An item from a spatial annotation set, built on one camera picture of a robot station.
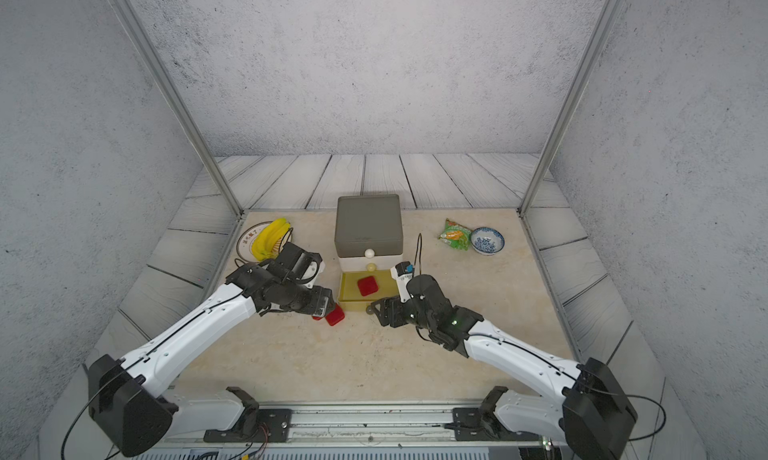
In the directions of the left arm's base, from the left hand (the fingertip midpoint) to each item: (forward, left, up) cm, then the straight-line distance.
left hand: (328, 305), depth 78 cm
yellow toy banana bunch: (+30, +27, -11) cm, 42 cm away
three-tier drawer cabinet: (+19, -10, +4) cm, 22 cm away
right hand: (0, -14, +1) cm, 14 cm away
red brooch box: (+15, -8, -15) cm, 23 cm away
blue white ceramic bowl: (+32, -51, -13) cm, 62 cm away
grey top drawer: (+23, -10, +5) cm, 26 cm away
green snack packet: (+32, -40, -10) cm, 52 cm away
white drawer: (+16, -8, -4) cm, 18 cm away
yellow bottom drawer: (+10, -3, -16) cm, 19 cm away
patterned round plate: (+37, +36, -14) cm, 53 cm away
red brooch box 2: (+4, +1, -14) cm, 15 cm away
